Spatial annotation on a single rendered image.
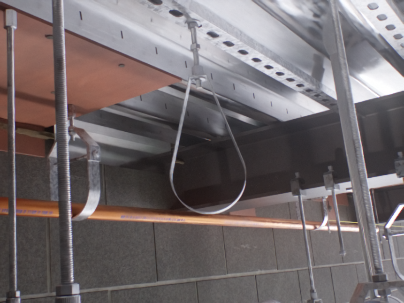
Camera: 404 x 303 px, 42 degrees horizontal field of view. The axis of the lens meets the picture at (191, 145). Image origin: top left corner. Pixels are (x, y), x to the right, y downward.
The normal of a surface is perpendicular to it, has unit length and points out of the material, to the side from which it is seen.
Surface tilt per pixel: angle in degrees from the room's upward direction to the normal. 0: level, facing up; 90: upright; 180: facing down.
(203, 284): 90
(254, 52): 180
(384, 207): 90
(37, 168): 90
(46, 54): 180
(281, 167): 90
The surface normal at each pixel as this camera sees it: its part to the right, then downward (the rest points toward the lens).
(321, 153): -0.58, -0.15
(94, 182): 0.82, -0.21
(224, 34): 0.09, 0.97
